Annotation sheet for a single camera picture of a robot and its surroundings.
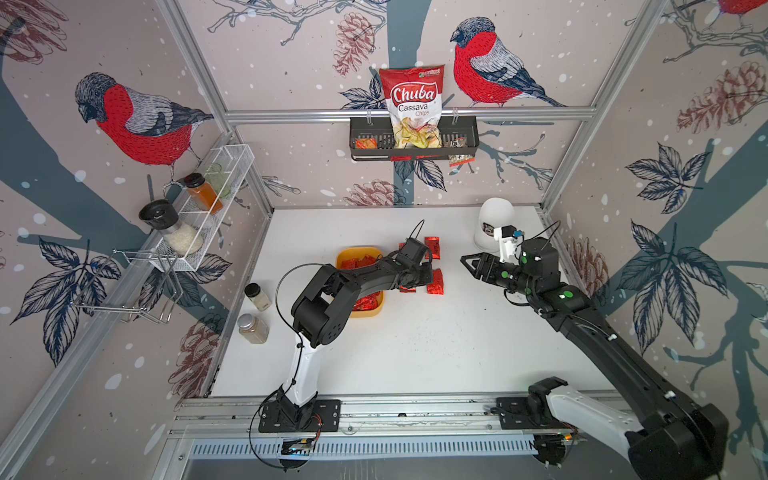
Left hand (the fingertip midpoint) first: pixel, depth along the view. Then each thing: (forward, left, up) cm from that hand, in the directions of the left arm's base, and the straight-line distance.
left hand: (438, 272), depth 95 cm
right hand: (-8, -4, +19) cm, 21 cm away
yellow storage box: (+8, +31, -3) cm, 32 cm away
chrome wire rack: (-21, +66, +30) cm, 76 cm away
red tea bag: (+16, 0, -5) cm, 17 cm away
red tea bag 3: (-4, +10, -4) cm, 12 cm away
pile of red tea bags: (-10, +22, -2) cm, 25 cm away
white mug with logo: (+19, -20, +8) cm, 29 cm away
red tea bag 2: (-3, 0, -3) cm, 4 cm away
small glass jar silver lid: (-20, +53, +4) cm, 57 cm away
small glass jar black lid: (-10, +56, +4) cm, 57 cm away
